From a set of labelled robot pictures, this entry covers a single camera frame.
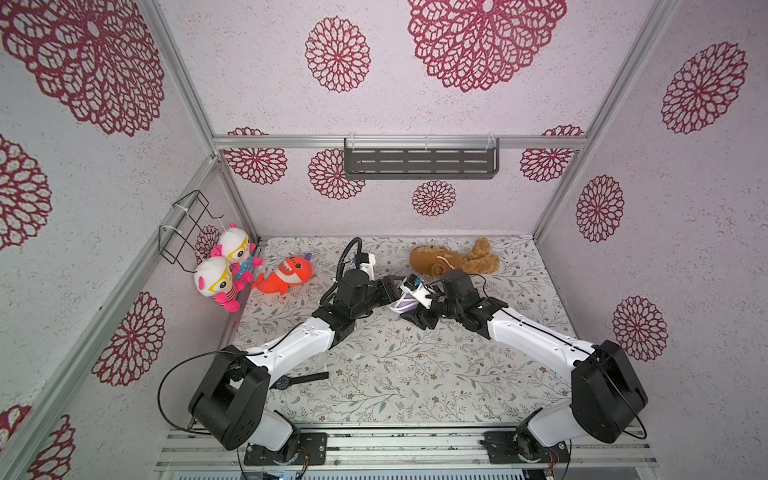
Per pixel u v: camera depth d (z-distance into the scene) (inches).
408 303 30.7
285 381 33.2
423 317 28.7
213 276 33.3
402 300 30.4
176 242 30.0
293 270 39.3
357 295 25.1
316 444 29.4
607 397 16.8
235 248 36.6
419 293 28.5
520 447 25.9
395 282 28.9
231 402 16.8
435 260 40.6
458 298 25.5
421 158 36.3
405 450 30.0
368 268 29.4
